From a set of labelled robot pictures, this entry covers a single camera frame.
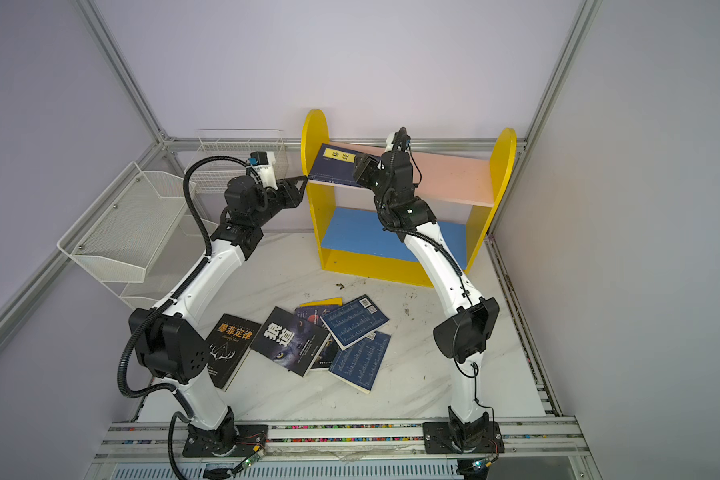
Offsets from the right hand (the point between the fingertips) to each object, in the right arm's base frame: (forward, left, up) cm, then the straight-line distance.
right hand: (357, 156), depth 73 cm
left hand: (-1, +15, -5) cm, 16 cm away
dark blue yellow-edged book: (-20, +16, -43) cm, 50 cm away
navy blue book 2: (-36, 0, -44) cm, 57 cm away
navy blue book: (-23, +2, -43) cm, 49 cm away
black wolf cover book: (-30, +21, -43) cm, 56 cm away
